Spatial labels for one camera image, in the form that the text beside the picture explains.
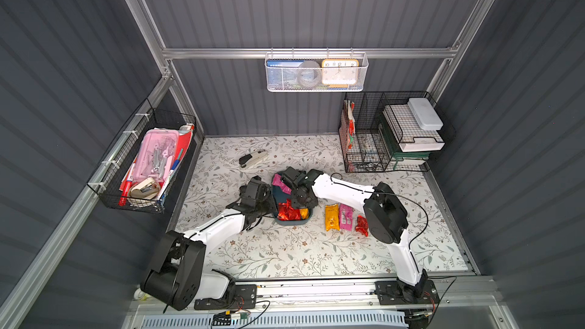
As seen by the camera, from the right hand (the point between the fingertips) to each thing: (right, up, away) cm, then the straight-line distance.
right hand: (302, 201), depth 93 cm
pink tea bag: (+17, -5, -6) cm, 18 cm away
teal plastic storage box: (-10, +1, +4) cm, 11 cm away
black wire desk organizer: (+39, +26, +27) cm, 54 cm away
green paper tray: (+44, +19, +7) cm, 48 cm away
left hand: (-11, 0, -3) cm, 11 cm away
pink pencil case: (-48, +19, -20) cm, 55 cm away
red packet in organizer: (+26, +35, +24) cm, 50 cm away
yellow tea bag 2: (0, -3, -5) cm, 6 cm away
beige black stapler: (-23, +18, +16) cm, 33 cm away
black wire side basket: (-54, +12, -30) cm, 63 cm away
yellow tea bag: (+11, -5, -5) cm, 14 cm away
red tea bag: (-6, -4, -4) cm, 8 cm away
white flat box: (+53, +37, +5) cm, 65 cm away
